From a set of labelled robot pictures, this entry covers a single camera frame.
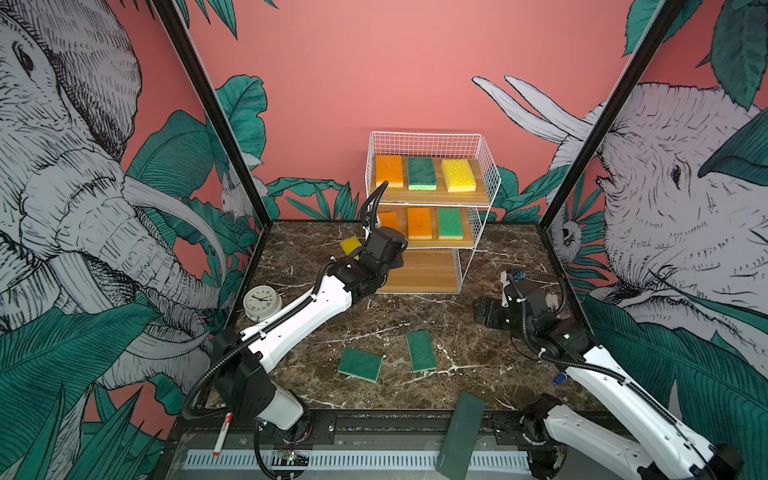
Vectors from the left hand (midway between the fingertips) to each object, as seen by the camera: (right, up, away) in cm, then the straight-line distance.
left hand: (393, 241), depth 78 cm
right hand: (+23, -15, -1) cm, 28 cm away
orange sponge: (-1, +7, +8) cm, 11 cm away
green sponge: (+16, +5, +6) cm, 18 cm away
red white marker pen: (-42, -46, -4) cm, 62 cm away
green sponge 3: (+8, -32, +8) cm, 34 cm away
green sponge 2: (-9, -35, +6) cm, 37 cm away
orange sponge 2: (+8, +5, +6) cm, 11 cm away
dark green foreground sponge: (+17, -49, -5) cm, 52 cm away
